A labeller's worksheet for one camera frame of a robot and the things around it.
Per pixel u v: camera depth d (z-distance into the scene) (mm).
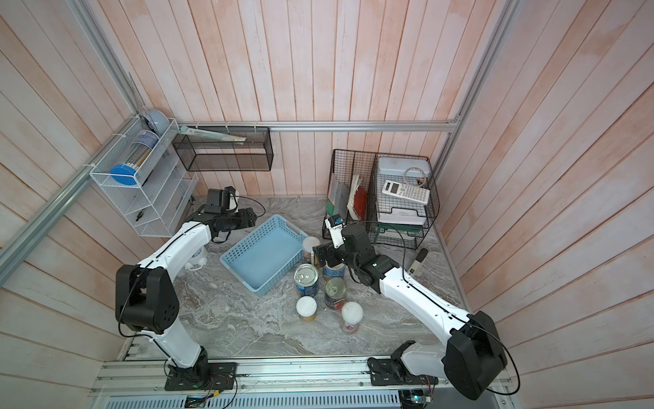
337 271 858
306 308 798
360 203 1050
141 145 763
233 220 775
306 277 837
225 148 1035
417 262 924
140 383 726
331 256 703
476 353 399
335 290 799
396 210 884
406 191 926
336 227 688
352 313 744
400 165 1004
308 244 886
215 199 715
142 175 736
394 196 925
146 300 464
